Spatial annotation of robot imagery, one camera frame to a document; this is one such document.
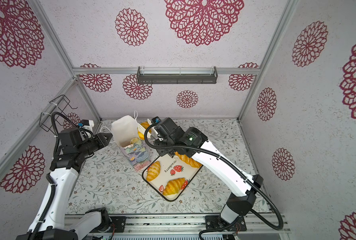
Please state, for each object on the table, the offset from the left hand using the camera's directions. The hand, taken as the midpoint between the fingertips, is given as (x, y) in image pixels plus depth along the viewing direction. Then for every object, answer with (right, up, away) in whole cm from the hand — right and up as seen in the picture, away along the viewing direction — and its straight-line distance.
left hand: (111, 138), depth 74 cm
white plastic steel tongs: (+17, +4, -7) cm, 19 cm away
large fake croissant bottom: (+31, -27, +7) cm, 42 cm away
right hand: (+25, -1, -8) cm, 26 cm away
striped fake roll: (+5, -2, +21) cm, 22 cm away
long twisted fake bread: (+40, -14, +19) cm, 46 cm away
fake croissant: (+19, -20, +13) cm, 30 cm away
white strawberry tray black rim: (+29, -20, +20) cm, 40 cm away
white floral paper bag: (+1, +4, +18) cm, 19 cm away
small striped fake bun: (+18, +6, -4) cm, 19 cm away
